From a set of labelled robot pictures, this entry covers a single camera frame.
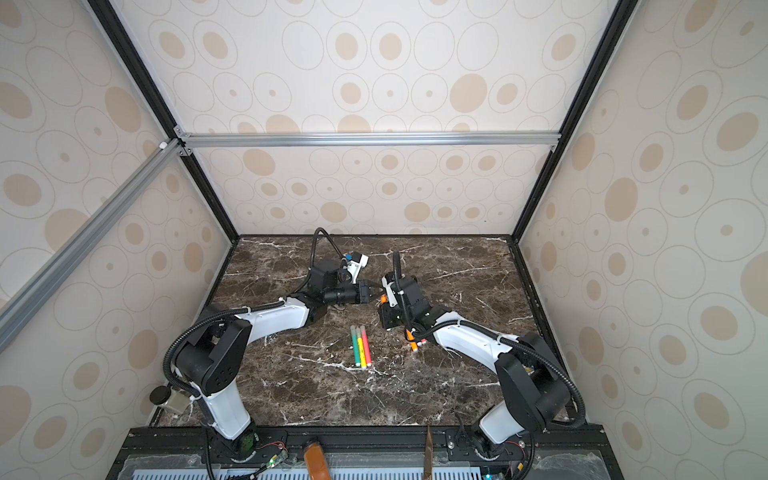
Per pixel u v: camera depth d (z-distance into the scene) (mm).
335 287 749
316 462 692
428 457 727
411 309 663
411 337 916
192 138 899
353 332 935
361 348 897
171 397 741
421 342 906
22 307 515
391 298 774
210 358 478
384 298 839
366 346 897
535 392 435
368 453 731
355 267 814
